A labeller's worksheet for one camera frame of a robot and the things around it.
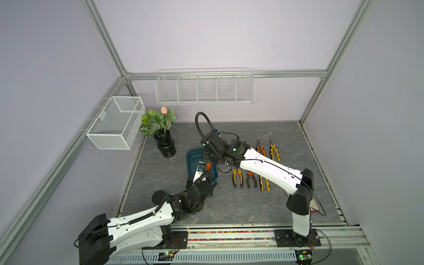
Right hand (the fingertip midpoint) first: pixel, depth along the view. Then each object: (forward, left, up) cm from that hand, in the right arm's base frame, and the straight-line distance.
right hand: (203, 155), depth 76 cm
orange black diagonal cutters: (-4, -3, -2) cm, 5 cm away
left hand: (-5, +1, -6) cm, 8 cm away
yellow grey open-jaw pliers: (-1, -16, -22) cm, 27 cm away
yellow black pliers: (+20, -42, -21) cm, 51 cm away
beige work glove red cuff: (-16, -56, -23) cm, 63 cm away
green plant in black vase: (+19, +26, +2) cm, 32 cm away
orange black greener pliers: (+19, -34, -22) cm, 45 cm away
